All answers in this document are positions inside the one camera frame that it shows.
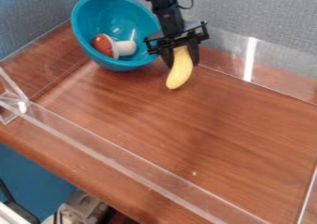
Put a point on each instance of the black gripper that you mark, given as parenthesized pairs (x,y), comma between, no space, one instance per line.
(162,44)

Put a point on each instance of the yellow toy banana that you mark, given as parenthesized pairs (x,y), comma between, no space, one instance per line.
(182,68)

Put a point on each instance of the blue bowl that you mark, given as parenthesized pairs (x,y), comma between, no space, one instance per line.
(124,20)

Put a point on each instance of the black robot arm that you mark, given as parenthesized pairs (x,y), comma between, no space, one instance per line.
(177,32)

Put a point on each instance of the red and white toy mushroom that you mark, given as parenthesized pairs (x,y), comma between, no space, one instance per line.
(112,48)

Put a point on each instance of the clear acrylic table barrier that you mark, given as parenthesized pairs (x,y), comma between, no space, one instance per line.
(219,152)

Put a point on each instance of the white power strip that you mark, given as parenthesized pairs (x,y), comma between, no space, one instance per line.
(82,209)

